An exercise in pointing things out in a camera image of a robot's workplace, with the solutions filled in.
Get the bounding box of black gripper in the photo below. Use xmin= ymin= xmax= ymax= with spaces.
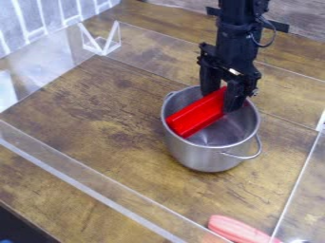
xmin=197 ymin=21 xmax=262 ymax=113

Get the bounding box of red plastic block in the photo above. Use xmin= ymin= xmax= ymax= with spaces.
xmin=164 ymin=86 xmax=227 ymax=138

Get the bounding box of silver metal pot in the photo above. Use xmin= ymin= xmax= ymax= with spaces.
xmin=160 ymin=86 xmax=262 ymax=173

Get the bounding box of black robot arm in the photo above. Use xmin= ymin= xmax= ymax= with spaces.
xmin=196 ymin=0 xmax=270 ymax=113

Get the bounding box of clear acrylic right panel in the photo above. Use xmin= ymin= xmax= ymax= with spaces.
xmin=271 ymin=110 xmax=325 ymax=243

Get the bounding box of clear acrylic panel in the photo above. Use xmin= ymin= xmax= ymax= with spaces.
xmin=0 ymin=120 xmax=231 ymax=243
xmin=271 ymin=110 xmax=325 ymax=243

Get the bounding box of clear acrylic front panel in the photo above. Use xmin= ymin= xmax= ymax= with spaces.
xmin=0 ymin=120 xmax=231 ymax=243

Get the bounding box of black cable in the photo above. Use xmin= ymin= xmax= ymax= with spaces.
xmin=247 ymin=15 xmax=278 ymax=48

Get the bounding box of black wall strip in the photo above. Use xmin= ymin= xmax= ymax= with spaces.
xmin=205 ymin=7 xmax=288 ymax=33

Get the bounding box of clear acrylic triangle bracket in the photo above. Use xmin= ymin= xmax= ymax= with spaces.
xmin=77 ymin=21 xmax=121 ymax=56

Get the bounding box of orange plastic handle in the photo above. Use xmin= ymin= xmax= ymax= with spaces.
xmin=208 ymin=215 xmax=283 ymax=243

